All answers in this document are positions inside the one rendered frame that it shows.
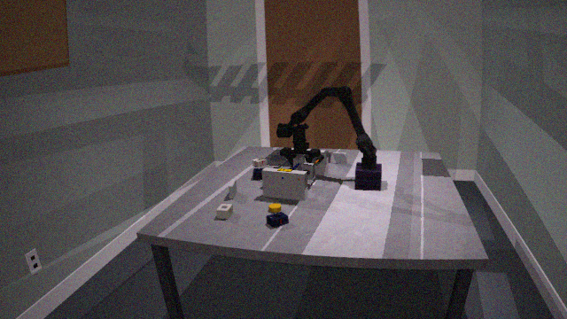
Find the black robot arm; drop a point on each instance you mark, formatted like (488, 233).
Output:
(344, 94)

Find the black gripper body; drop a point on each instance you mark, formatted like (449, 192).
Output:
(299, 148)

